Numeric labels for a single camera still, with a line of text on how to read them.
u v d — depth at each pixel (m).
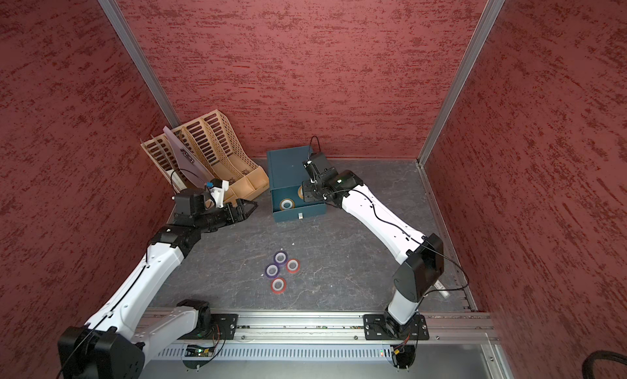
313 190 0.58
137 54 0.83
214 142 1.07
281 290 0.81
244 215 0.68
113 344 0.37
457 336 0.74
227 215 0.68
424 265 0.42
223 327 0.74
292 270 0.85
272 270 0.85
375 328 0.74
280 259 0.88
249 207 0.71
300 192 0.78
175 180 0.79
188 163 1.03
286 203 0.85
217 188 0.70
